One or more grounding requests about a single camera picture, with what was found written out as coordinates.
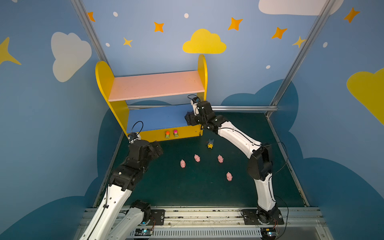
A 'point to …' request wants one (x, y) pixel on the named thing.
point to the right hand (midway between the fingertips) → (193, 114)
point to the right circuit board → (268, 233)
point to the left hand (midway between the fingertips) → (155, 146)
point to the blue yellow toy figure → (210, 143)
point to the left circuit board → (143, 232)
